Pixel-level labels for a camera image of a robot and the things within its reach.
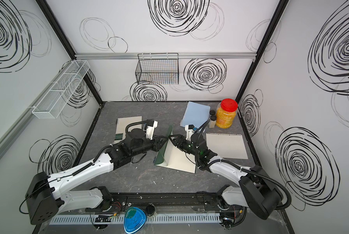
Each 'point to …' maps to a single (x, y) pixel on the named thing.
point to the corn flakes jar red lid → (226, 113)
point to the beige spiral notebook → (121, 125)
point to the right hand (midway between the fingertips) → (169, 140)
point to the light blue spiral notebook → (195, 114)
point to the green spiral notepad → (173, 156)
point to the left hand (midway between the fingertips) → (167, 138)
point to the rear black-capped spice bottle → (212, 112)
